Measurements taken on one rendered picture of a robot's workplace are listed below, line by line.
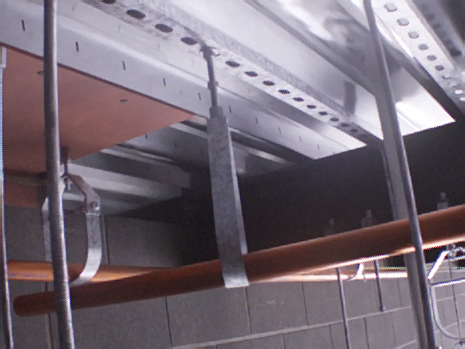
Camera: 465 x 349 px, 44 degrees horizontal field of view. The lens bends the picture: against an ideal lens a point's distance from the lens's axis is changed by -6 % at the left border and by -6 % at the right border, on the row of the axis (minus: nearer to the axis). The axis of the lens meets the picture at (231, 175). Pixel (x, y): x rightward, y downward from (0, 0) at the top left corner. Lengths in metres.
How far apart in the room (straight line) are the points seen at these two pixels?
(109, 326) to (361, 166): 0.73
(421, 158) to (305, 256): 0.88
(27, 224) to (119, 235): 0.29
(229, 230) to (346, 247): 0.13
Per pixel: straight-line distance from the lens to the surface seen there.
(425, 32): 0.87
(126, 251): 1.52
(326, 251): 0.66
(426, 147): 1.51
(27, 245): 1.30
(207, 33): 0.78
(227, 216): 0.69
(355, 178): 1.55
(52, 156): 0.39
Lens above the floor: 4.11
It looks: 14 degrees up
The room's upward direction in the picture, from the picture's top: 7 degrees counter-clockwise
